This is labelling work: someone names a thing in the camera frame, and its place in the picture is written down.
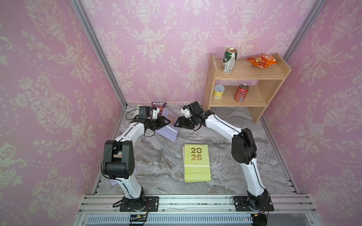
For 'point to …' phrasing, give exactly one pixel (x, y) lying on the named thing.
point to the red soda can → (241, 92)
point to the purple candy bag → (160, 105)
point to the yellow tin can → (218, 91)
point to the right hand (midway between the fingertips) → (178, 125)
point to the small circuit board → (137, 218)
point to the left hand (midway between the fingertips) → (168, 123)
